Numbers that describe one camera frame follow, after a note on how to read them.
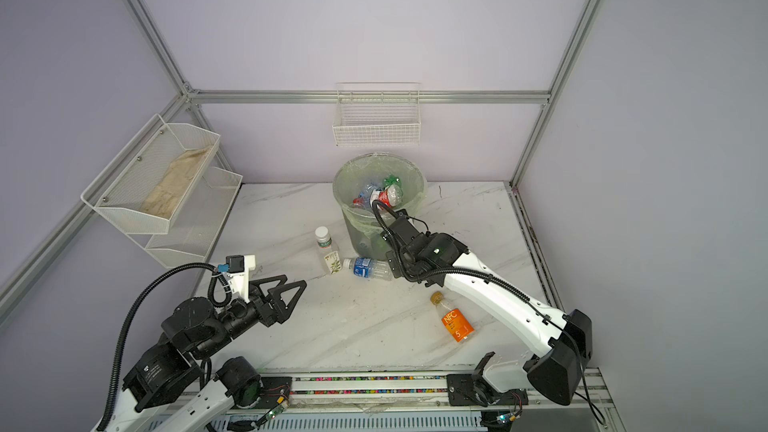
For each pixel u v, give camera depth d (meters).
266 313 0.55
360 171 0.92
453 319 0.82
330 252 0.86
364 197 0.93
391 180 0.93
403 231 0.55
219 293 0.54
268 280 0.65
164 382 0.44
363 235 0.79
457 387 0.74
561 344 0.39
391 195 0.85
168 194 0.77
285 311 0.55
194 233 0.91
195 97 0.93
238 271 0.55
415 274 0.52
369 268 0.90
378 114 0.96
